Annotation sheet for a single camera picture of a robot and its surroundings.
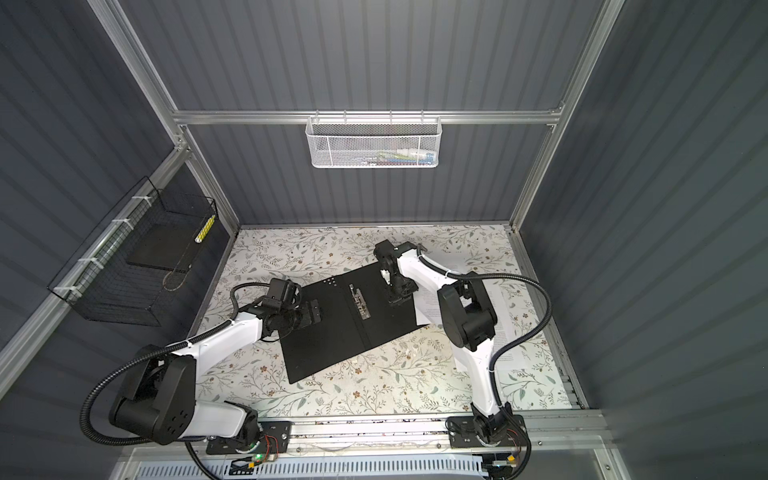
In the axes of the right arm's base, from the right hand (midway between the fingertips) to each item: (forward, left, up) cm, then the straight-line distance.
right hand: (402, 302), depth 95 cm
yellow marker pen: (+5, +55, +26) cm, 61 cm away
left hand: (-6, +28, +2) cm, 29 cm away
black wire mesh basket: (-5, +66, +28) cm, 72 cm away
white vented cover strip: (-43, -12, -4) cm, 45 cm away
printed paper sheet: (+1, -8, -4) cm, 9 cm away
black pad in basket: (+1, +61, +27) cm, 67 cm away
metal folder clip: (+1, +14, -1) cm, 14 cm away
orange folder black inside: (-3, +15, -3) cm, 16 cm away
